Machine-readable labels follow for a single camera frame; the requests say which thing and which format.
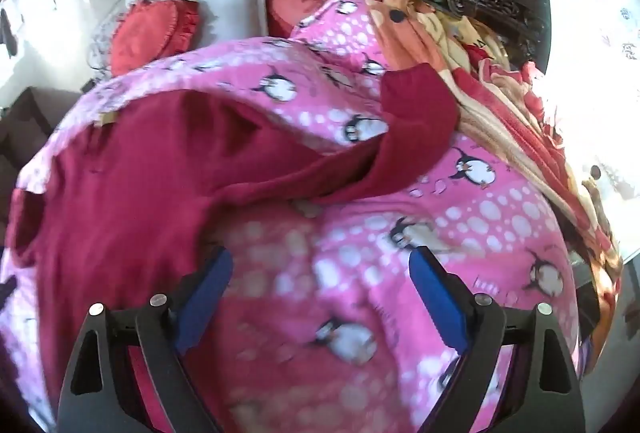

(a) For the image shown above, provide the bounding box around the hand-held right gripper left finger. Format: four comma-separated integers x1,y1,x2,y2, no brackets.
52,245,234,433

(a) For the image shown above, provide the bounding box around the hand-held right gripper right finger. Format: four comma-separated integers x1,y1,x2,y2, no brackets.
408,245,587,433

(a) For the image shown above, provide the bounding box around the dark red sweater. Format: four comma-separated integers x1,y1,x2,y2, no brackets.
5,63,461,424

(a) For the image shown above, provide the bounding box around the pink penguin print blanket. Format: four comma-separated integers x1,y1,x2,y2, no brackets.
0,0,626,433

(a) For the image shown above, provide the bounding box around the orange cartoon print blanket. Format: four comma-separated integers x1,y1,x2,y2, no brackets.
365,0,626,364

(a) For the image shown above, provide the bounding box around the dark sofa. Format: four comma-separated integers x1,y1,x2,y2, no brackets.
0,85,86,224

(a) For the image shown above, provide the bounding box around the red round frilled cushion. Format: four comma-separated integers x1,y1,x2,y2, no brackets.
110,0,201,76

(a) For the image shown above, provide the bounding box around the white pillow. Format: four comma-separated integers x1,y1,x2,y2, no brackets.
187,0,271,51

